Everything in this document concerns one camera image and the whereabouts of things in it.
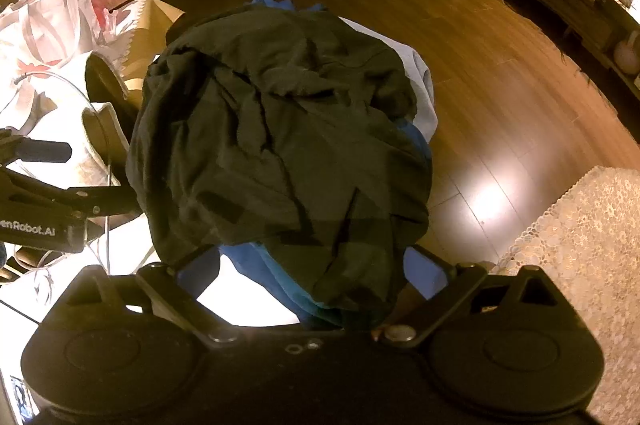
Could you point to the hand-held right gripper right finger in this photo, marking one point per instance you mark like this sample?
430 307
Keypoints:
425 272

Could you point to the floral lace tablecloth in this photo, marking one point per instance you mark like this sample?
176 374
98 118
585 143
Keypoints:
590 255

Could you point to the blue garment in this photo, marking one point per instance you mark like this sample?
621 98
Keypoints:
250 262

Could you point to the grey garment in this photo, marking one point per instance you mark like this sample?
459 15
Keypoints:
422 105

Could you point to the white tote bag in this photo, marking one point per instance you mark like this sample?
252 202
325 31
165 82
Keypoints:
55 20

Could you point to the tan round object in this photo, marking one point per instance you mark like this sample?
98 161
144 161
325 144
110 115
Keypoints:
100 130

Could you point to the low wooden cabinet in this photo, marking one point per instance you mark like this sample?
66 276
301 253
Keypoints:
560 0

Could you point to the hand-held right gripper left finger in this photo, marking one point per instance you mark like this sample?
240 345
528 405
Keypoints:
197 272

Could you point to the white floral table cover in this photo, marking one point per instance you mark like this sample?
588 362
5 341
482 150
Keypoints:
55 95

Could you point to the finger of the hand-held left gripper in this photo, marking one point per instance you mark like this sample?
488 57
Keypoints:
40 150
100 200

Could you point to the black shirt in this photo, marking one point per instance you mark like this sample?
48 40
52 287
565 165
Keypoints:
280 130

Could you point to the teal garment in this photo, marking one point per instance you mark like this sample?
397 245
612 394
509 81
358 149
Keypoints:
300 300

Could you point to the pink kettlebell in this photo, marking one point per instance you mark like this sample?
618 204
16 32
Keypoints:
629 55

